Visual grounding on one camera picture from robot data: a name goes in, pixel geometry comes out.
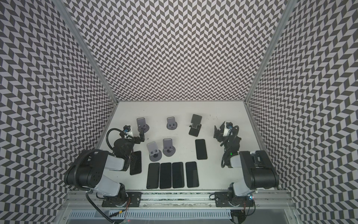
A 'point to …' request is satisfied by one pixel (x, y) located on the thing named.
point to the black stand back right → (195, 126)
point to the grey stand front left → (155, 154)
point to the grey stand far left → (141, 124)
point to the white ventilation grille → (140, 214)
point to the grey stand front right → (168, 150)
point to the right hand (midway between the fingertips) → (223, 127)
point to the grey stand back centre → (171, 124)
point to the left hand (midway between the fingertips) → (136, 128)
